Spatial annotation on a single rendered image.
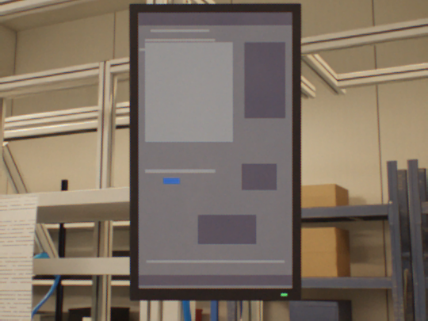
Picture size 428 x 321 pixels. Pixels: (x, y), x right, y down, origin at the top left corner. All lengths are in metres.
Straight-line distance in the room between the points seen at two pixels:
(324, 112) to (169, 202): 3.85
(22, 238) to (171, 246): 0.56
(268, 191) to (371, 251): 3.61
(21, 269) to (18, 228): 0.10
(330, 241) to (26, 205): 2.94
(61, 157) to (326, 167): 2.46
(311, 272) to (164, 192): 3.25
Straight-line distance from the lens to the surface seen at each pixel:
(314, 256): 4.31
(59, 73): 2.38
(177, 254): 1.12
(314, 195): 4.35
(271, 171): 1.11
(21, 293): 1.59
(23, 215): 1.60
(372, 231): 4.71
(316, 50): 2.03
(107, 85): 2.24
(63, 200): 1.66
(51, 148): 6.08
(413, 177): 4.18
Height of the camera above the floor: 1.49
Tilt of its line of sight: 11 degrees up
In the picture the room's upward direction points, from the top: straight up
